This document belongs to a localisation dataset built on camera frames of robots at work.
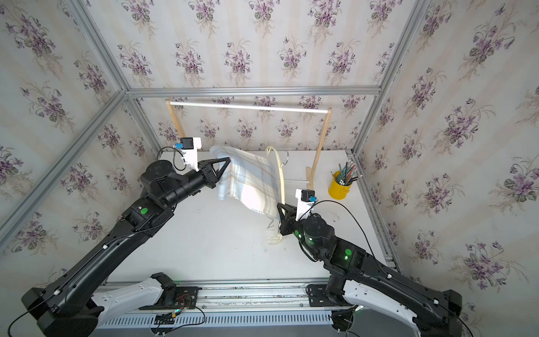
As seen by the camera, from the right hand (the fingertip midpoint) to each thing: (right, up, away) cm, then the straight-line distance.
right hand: (281, 205), depth 66 cm
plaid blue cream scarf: (-9, +8, -1) cm, 12 cm away
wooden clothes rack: (+26, +39, +42) cm, 63 cm away
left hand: (-14, +14, -6) cm, 21 cm away
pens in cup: (+32, +10, +30) cm, 45 cm away
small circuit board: (-40, -40, +5) cm, 57 cm away
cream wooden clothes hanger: (0, +12, +2) cm, 13 cm away
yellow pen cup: (+27, +2, +29) cm, 40 cm away
